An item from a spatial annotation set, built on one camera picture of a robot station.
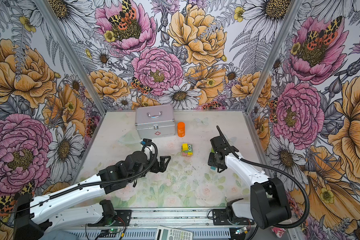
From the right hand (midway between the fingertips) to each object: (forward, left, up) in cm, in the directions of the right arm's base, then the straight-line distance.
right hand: (214, 167), depth 86 cm
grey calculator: (-29, +27, -4) cm, 40 cm away
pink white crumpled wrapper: (-30, -24, -2) cm, 39 cm away
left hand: (-2, +28, +14) cm, 31 cm away
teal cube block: (+2, 0, -5) cm, 5 cm away
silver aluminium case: (+27, +35, +10) cm, 45 cm away
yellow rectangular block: (+10, +13, -2) cm, 17 cm away
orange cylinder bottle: (+26, +18, +2) cm, 32 cm away
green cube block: (+1, +3, +18) cm, 18 cm away
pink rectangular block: (+10, +17, -3) cm, 19 cm away
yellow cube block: (+13, +16, +3) cm, 21 cm away
